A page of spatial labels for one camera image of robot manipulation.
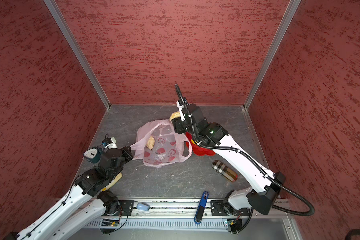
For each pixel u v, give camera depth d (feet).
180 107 1.94
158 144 3.19
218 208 2.43
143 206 2.43
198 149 1.51
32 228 1.37
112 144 2.15
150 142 3.07
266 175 1.29
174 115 2.21
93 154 2.90
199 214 2.29
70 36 2.67
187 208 2.49
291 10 2.37
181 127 1.96
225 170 2.75
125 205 2.44
